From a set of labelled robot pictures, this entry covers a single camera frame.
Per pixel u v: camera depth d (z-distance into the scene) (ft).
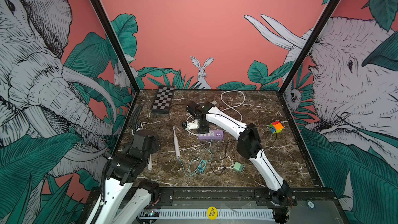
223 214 2.30
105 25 2.70
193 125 2.70
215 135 3.05
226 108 3.61
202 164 2.75
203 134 3.05
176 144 2.96
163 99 3.63
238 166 2.69
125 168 1.42
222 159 2.84
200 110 2.23
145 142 1.66
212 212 2.30
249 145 1.94
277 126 3.13
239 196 2.46
